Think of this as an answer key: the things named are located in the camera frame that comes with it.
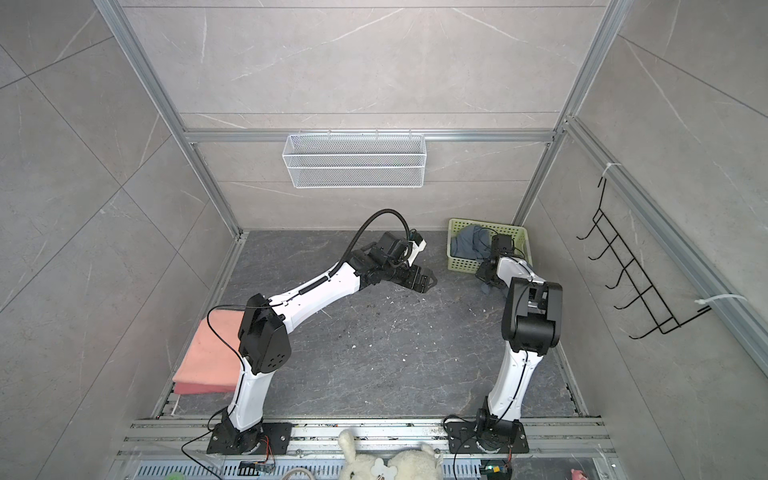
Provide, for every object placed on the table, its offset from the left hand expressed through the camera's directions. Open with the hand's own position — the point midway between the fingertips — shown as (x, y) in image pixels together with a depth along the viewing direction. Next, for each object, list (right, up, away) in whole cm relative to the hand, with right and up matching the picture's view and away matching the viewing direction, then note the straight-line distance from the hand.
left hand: (426, 271), depth 83 cm
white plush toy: (-6, -41, -20) cm, 46 cm away
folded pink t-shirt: (-61, -26, -2) cm, 66 cm away
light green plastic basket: (+38, +11, +24) cm, 46 cm away
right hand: (+24, -1, +20) cm, 31 cm away
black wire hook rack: (+46, +1, -16) cm, 48 cm away
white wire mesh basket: (-23, +37, +17) cm, 47 cm away
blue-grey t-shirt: (+21, +10, +27) cm, 36 cm away
